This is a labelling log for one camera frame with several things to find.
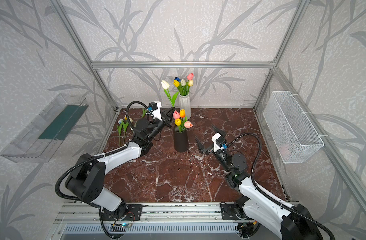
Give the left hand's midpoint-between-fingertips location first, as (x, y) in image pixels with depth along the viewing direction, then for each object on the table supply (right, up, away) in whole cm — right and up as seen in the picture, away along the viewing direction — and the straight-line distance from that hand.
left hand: (176, 104), depth 75 cm
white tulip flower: (+2, +15, +16) cm, 22 cm away
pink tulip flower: (+7, +18, +11) cm, 22 cm away
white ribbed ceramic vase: (+3, +3, +24) cm, 25 cm away
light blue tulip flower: (-45, -14, +32) cm, 57 cm away
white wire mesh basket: (+51, -16, -14) cm, 55 cm away
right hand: (+14, -11, -8) cm, 20 cm away
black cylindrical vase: (+1, -20, +15) cm, 25 cm away
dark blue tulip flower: (-1, +17, +12) cm, 21 cm away
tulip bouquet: (+2, -8, -3) cm, 9 cm away
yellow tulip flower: (+7, +15, +16) cm, 23 cm away
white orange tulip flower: (-39, -7, +37) cm, 54 cm away
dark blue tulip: (-30, -2, +39) cm, 49 cm away
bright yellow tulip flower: (-1, +13, +10) cm, 17 cm away
